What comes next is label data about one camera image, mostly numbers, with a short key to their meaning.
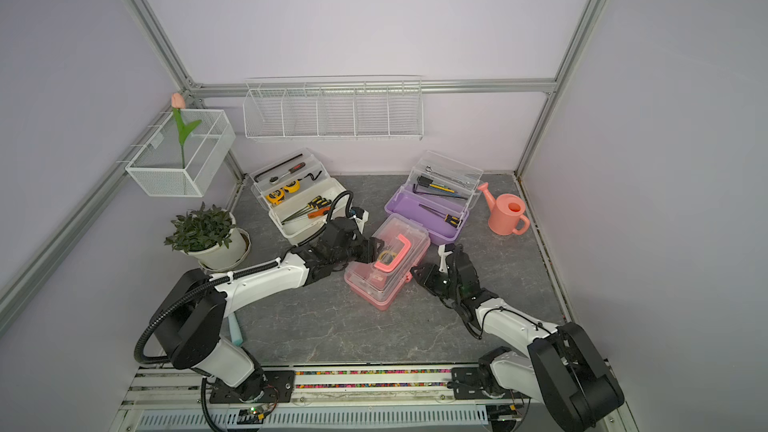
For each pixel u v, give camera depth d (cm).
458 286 68
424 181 108
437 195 105
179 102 85
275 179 105
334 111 102
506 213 95
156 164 75
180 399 74
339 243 67
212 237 83
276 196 102
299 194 106
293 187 105
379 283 84
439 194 105
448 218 105
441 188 105
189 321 43
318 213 107
